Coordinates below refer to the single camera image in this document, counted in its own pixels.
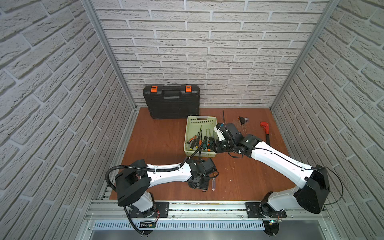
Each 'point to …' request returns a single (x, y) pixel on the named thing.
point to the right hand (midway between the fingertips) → (215, 146)
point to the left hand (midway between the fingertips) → (207, 186)
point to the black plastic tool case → (172, 101)
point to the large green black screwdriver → (211, 139)
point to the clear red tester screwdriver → (213, 184)
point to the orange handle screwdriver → (192, 139)
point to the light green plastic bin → (192, 126)
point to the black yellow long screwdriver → (198, 138)
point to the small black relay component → (242, 119)
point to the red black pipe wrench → (266, 125)
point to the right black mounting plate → (257, 210)
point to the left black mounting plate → (159, 209)
